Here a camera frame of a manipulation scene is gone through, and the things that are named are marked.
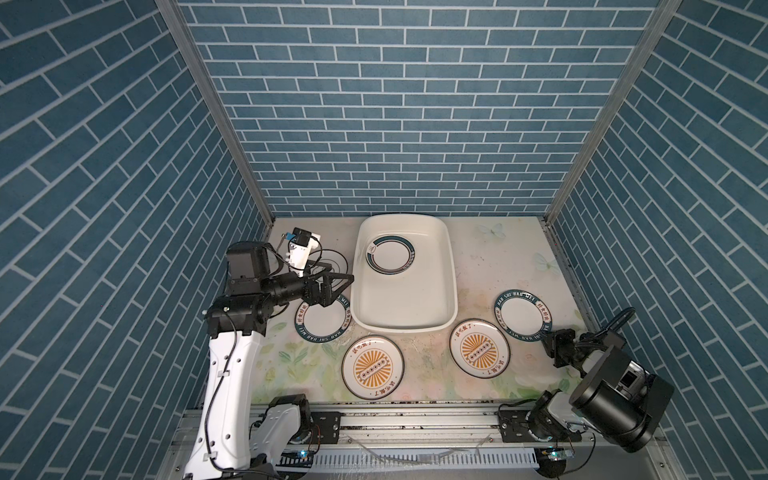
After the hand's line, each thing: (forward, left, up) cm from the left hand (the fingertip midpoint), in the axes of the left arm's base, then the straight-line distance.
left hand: (340, 273), depth 65 cm
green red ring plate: (+30, -11, -31) cm, 45 cm away
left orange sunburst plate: (-10, -6, -31) cm, 34 cm away
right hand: (0, -57, -29) cm, 64 cm away
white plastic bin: (+11, -21, -31) cm, 39 cm away
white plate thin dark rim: (+29, +10, -32) cm, 45 cm away
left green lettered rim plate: (+3, +11, -32) cm, 34 cm away
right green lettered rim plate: (+6, -54, -33) cm, 64 cm away
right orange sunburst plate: (-5, -38, -31) cm, 49 cm away
